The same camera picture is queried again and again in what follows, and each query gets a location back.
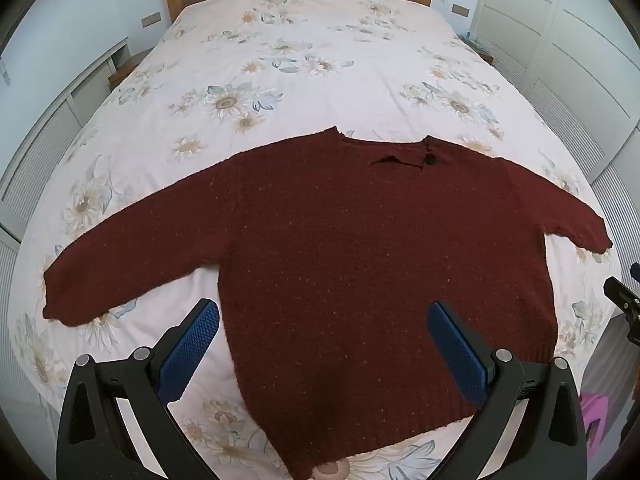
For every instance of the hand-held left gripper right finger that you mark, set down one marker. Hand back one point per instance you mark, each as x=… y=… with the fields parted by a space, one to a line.
x=457 y=345

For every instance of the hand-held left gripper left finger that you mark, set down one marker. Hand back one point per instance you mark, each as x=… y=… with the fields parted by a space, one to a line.
x=192 y=342

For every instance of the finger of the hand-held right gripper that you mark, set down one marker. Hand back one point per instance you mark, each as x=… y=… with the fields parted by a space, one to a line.
x=622 y=302

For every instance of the dark red knitted sweater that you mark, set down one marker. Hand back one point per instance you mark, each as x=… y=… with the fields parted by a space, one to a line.
x=325 y=260

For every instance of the floral white bedspread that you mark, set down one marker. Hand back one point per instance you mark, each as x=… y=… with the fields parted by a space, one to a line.
x=300 y=100

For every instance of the wooden nightstand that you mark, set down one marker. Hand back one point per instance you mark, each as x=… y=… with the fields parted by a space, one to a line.
x=130 y=65
x=482 y=52

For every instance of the wall socket plate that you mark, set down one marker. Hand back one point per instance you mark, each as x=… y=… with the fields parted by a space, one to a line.
x=460 y=9
x=151 y=19

